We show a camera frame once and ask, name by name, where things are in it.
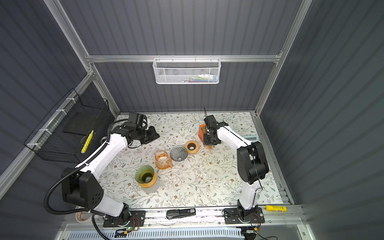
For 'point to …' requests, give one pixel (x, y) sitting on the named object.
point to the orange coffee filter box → (202, 131)
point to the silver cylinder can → (103, 139)
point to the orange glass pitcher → (162, 160)
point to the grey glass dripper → (178, 153)
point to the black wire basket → (74, 128)
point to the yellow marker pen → (87, 141)
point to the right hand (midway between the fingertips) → (210, 142)
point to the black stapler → (176, 213)
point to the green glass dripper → (144, 174)
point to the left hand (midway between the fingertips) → (160, 135)
